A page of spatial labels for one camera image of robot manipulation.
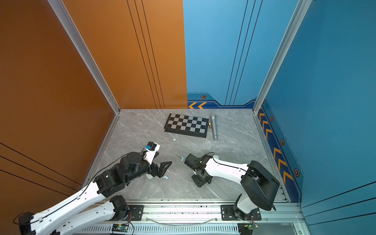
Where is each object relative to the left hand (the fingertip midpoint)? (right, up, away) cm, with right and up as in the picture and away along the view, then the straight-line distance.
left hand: (165, 157), depth 71 cm
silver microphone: (+29, +17, +38) cm, 51 cm away
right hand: (+17, -17, +12) cm, 27 cm away
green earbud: (0, +5, +31) cm, 31 cm away
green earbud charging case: (-11, -14, +12) cm, 21 cm away
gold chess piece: (+26, +15, +38) cm, 49 cm away
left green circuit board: (-21, -35, +1) cm, 41 cm away
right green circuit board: (+42, -33, -1) cm, 53 cm away
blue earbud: (+7, -6, +21) cm, 23 cm away
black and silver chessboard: (+9, +15, +35) cm, 39 cm away
